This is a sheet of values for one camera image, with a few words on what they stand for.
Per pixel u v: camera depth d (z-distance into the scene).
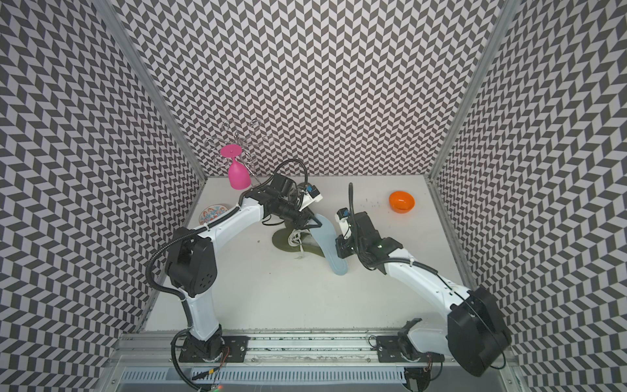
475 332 0.40
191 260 0.49
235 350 0.72
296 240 0.89
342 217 0.72
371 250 0.61
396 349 0.74
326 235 0.83
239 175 0.92
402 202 1.07
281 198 0.72
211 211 1.02
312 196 0.77
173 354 0.67
